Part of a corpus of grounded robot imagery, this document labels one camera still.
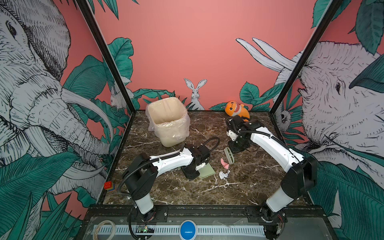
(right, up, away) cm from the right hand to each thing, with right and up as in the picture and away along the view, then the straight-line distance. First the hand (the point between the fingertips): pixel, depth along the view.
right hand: (231, 149), depth 81 cm
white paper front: (-4, -16, +4) cm, 17 cm away
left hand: (-24, -14, +1) cm, 28 cm away
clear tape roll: (-59, -35, -12) cm, 69 cm away
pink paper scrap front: (-2, -11, +11) cm, 16 cm away
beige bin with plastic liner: (-39, +18, +21) cm, 48 cm away
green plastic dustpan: (-14, -14, +7) cm, 21 cm away
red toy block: (-66, -18, -5) cm, 69 cm away
